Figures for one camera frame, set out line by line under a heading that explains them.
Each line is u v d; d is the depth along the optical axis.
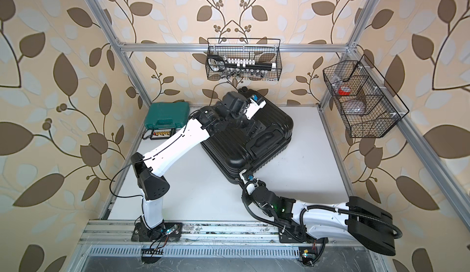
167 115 1.12
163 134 1.05
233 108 0.56
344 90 0.81
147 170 0.45
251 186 0.67
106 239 0.74
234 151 0.75
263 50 0.91
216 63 0.85
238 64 0.82
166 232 0.74
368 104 0.74
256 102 0.62
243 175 0.68
